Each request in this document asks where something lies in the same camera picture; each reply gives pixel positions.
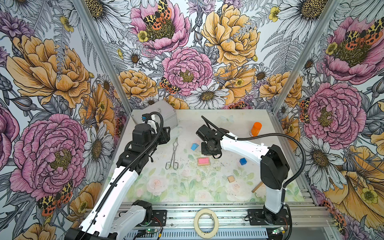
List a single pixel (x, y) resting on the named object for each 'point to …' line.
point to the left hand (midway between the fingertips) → (165, 134)
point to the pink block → (203, 161)
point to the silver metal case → (168, 112)
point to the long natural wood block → (203, 164)
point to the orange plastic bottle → (256, 129)
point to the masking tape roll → (199, 232)
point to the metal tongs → (175, 164)
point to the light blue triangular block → (194, 146)
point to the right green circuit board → (278, 230)
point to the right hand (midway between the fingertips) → (208, 155)
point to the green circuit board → (150, 231)
